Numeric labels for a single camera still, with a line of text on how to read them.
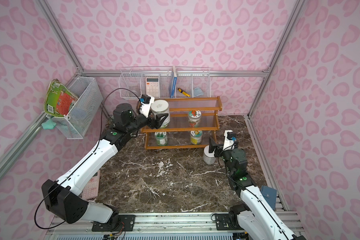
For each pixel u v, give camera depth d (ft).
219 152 2.18
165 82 3.30
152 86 3.09
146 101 1.94
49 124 2.05
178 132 3.61
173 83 2.83
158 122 2.13
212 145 2.22
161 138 3.21
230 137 2.03
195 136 3.14
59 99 2.39
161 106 2.25
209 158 2.89
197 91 3.29
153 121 2.08
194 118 2.87
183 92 3.13
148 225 2.39
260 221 1.51
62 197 1.28
